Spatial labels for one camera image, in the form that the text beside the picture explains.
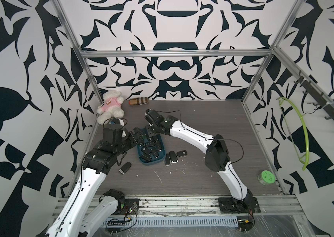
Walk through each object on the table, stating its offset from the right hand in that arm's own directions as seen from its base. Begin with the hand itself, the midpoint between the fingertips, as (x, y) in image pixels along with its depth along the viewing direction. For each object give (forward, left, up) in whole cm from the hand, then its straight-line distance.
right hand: (149, 127), depth 90 cm
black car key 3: (-7, -5, -11) cm, 14 cm away
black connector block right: (-47, -47, -15) cm, 68 cm away
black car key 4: (-10, +3, -11) cm, 15 cm away
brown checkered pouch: (+30, +11, -8) cm, 33 cm away
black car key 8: (-20, +14, -12) cm, 27 cm away
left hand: (-12, +3, +13) cm, 18 cm away
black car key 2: (-6, 0, -11) cm, 12 cm away
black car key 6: (-14, -14, -12) cm, 23 cm away
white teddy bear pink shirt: (+19, +29, -4) cm, 35 cm away
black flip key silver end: (-16, -11, -12) cm, 23 cm away
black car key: (-2, -3, -11) cm, 11 cm away
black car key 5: (-11, -3, -11) cm, 16 cm away
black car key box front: (-14, +2, -11) cm, 18 cm away
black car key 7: (-12, -19, -12) cm, 26 cm away
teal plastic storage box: (-1, +2, -11) cm, 11 cm away
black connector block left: (-47, +15, -16) cm, 52 cm away
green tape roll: (-27, -63, -9) cm, 69 cm away
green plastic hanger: (-27, -70, +10) cm, 76 cm away
